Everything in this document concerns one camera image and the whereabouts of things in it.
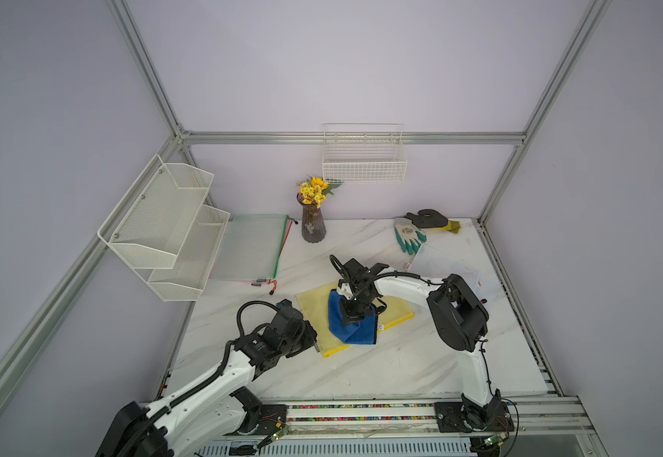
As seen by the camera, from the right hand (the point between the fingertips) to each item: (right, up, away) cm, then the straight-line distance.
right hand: (347, 325), depth 91 cm
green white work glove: (+26, +29, +21) cm, 44 cm away
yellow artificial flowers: (-11, +45, +4) cm, 47 cm away
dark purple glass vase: (-13, +35, +14) cm, 40 cm away
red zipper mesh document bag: (+33, +19, +14) cm, 40 cm away
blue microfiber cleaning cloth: (+5, -1, -5) cm, 7 cm away
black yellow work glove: (+38, +38, +31) cm, 62 cm away
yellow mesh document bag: (-11, +6, +3) cm, 13 cm away
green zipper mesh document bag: (-40, +25, +26) cm, 54 cm away
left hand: (-9, -1, -9) cm, 13 cm away
